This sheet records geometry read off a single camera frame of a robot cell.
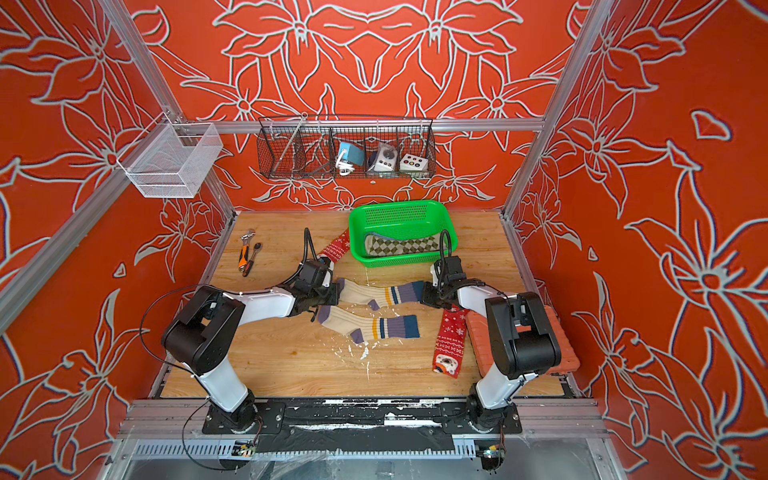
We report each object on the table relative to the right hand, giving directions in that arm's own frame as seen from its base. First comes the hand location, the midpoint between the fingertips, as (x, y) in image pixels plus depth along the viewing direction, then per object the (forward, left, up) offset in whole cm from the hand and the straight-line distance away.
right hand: (416, 296), depth 94 cm
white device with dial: (+30, +10, +31) cm, 44 cm away
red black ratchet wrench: (+19, +57, +1) cm, 60 cm away
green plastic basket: (+32, +5, +2) cm, 33 cm away
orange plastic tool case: (-18, -17, +2) cm, 25 cm away
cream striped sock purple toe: (0, +12, -1) cm, 12 cm away
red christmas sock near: (-14, -9, -1) cm, 17 cm away
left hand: (+2, +25, 0) cm, 25 cm away
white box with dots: (+33, +1, +28) cm, 43 cm away
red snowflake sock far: (+19, +27, 0) cm, 33 cm away
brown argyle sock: (+19, +11, +2) cm, 22 cm away
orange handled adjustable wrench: (+18, +62, +1) cm, 64 cm away
